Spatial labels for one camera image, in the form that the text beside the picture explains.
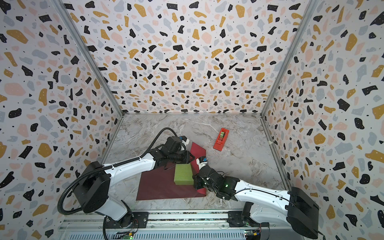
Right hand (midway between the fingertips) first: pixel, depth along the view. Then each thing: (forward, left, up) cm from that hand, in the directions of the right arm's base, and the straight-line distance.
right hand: (189, 176), depth 76 cm
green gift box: (+3, +4, -5) cm, 7 cm away
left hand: (+10, -3, +2) cm, 11 cm away
